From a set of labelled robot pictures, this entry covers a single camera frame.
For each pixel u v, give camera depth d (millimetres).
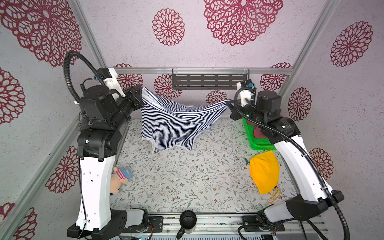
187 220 745
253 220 745
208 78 944
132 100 449
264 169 914
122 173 838
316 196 386
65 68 299
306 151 421
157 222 754
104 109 337
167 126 773
